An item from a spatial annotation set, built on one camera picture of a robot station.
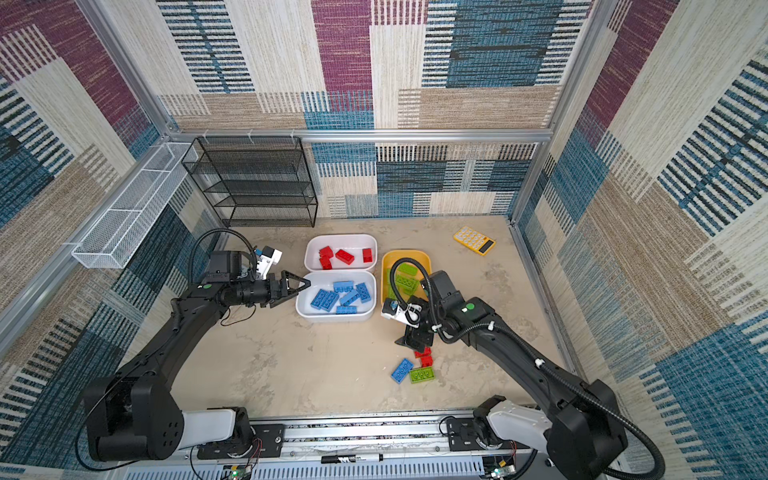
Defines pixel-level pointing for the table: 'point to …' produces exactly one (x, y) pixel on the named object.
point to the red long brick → (345, 257)
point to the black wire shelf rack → (255, 181)
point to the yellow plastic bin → (408, 274)
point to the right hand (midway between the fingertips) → (406, 325)
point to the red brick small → (426, 361)
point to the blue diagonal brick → (401, 371)
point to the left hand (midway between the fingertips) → (302, 285)
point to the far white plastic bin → (352, 244)
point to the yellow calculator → (474, 241)
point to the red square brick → (367, 254)
